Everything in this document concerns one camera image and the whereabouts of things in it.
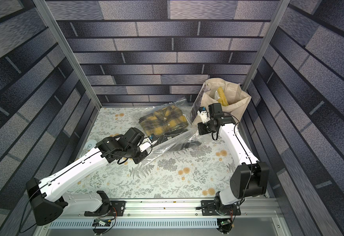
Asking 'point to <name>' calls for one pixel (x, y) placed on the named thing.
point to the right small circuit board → (225, 225)
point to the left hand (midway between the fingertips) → (145, 150)
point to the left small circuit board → (98, 222)
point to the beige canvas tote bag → (236, 99)
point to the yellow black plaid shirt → (163, 121)
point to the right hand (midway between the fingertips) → (201, 127)
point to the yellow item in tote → (220, 96)
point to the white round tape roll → (90, 144)
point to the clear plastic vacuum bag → (157, 152)
